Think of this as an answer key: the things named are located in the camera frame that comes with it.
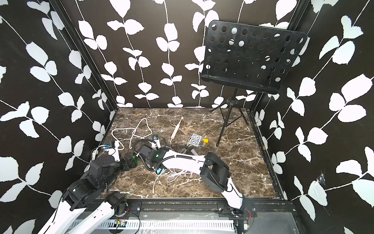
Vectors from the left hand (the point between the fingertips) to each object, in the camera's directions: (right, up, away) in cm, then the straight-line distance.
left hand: (131, 151), depth 70 cm
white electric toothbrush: (+32, -6, +24) cm, 40 cm away
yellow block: (+40, +2, +30) cm, 50 cm away
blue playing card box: (+32, +2, +28) cm, 43 cm away
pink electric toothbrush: (+18, +9, +36) cm, 41 cm away
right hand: (+7, -4, +13) cm, 15 cm away
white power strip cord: (-13, +5, +34) cm, 36 cm away
